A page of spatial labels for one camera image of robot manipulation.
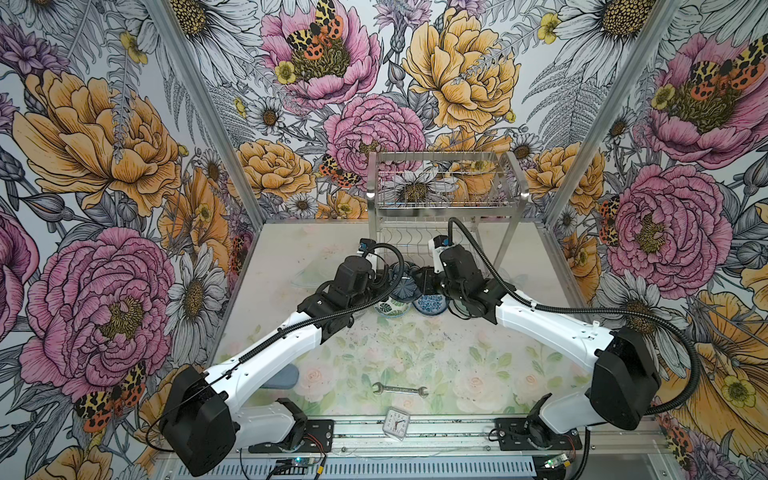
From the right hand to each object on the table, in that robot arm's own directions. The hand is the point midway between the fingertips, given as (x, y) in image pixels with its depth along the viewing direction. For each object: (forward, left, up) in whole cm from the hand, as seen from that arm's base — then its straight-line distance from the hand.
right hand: (417, 283), depth 82 cm
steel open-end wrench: (-21, +10, -18) cm, 30 cm away
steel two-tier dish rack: (+41, -3, -4) cm, 42 cm away
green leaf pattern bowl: (+1, +7, -15) cm, 16 cm away
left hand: (-1, +9, +3) cm, 9 cm away
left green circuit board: (-38, +31, -20) cm, 53 cm away
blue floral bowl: (+3, -6, -16) cm, 17 cm away
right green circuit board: (-38, -32, -19) cm, 53 cm away
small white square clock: (-30, +7, -16) cm, 35 cm away
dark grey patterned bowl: (-1, +3, -2) cm, 4 cm away
